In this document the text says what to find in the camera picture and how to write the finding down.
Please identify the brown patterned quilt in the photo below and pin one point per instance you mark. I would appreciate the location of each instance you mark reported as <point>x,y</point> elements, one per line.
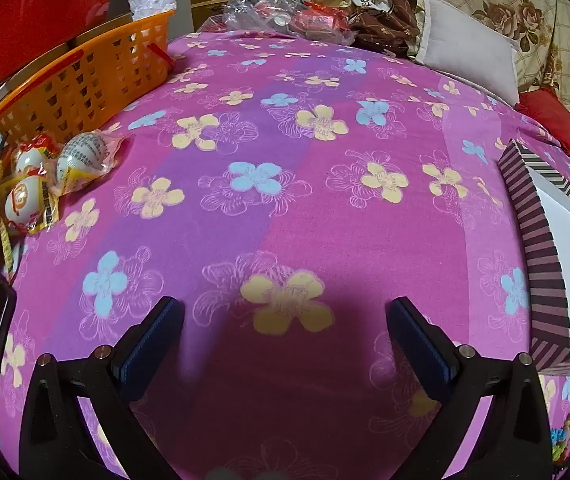
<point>380,32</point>

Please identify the red packet in plastic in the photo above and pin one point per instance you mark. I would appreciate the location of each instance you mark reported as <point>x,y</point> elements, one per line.
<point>320,22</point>

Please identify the pink floral bed sheet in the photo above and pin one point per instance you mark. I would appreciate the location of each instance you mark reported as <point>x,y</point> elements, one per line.
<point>285,210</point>

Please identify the white pillow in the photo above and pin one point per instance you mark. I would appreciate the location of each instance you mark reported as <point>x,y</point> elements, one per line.
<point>465,55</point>

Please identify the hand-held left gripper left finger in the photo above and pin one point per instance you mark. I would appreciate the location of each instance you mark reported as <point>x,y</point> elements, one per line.
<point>150,345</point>

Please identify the white plastic bag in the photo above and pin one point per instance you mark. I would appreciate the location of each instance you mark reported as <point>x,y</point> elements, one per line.
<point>150,6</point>

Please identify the beige floral quilt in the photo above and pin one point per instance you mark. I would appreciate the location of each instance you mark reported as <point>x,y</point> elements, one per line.
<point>515,10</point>

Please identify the striped cardboard box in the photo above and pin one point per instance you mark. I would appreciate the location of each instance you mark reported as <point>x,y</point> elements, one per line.
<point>545,270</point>

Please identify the clear plastic bags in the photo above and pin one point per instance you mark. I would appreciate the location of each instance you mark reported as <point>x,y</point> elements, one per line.
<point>250,10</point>

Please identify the egg-shaped snack packet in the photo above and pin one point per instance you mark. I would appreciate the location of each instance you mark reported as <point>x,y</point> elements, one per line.
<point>27,160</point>
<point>82,152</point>
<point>22,202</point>

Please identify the orange plastic basket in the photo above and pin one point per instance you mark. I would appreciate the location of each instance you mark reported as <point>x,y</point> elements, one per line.
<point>90,80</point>

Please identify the red ruffled pillow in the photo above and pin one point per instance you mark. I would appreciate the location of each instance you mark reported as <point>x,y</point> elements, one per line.
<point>560,120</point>

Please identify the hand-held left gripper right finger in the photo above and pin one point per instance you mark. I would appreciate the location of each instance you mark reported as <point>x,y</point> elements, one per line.
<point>417,345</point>

